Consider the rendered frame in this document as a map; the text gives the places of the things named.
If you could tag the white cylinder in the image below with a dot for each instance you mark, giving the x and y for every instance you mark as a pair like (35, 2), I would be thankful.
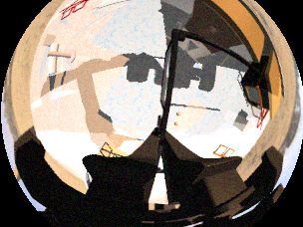
(52, 60)

